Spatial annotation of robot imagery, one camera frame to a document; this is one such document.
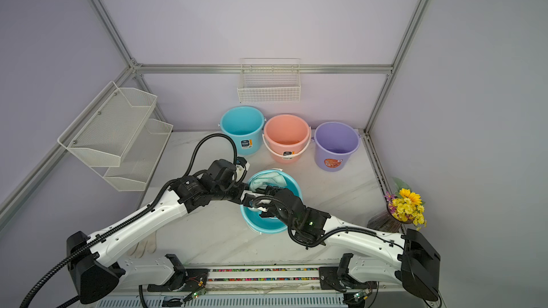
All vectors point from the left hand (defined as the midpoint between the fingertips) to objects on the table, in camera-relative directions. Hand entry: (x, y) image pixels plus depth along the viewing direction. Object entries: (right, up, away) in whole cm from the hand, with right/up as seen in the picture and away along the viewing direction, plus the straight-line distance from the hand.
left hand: (248, 194), depth 75 cm
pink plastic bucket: (+14, +22, +27) cm, 37 cm away
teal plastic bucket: (-6, +29, +28) cm, 41 cm away
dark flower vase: (+49, -10, +1) cm, 50 cm away
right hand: (+5, +3, -1) cm, 6 cm away
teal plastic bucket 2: (+8, -13, +5) cm, 16 cm away
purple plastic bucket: (+37, +19, +23) cm, 48 cm away
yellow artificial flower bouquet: (+51, -1, -10) cm, 52 cm away
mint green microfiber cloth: (+8, +6, -3) cm, 10 cm away
